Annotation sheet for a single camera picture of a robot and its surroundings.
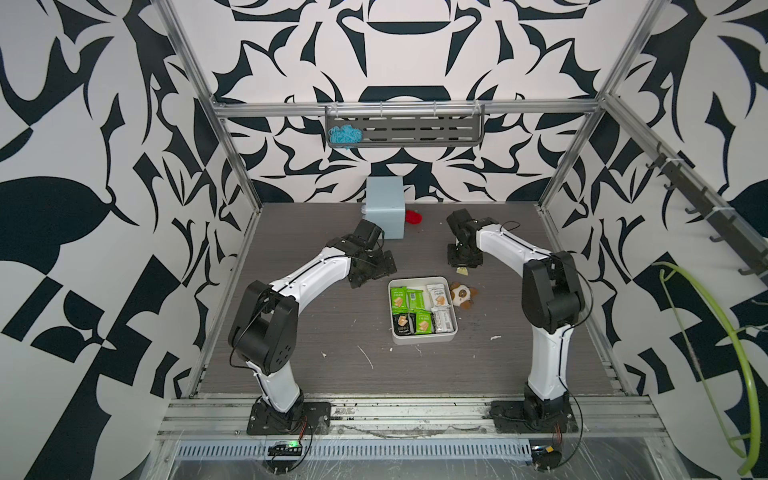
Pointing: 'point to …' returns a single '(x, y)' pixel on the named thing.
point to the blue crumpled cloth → (345, 134)
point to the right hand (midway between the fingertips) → (455, 257)
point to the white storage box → (421, 310)
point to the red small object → (412, 217)
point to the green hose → (753, 464)
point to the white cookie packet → (439, 296)
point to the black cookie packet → (404, 323)
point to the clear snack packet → (443, 319)
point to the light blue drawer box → (384, 205)
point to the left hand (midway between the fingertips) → (379, 267)
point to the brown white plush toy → (462, 295)
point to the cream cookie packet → (462, 271)
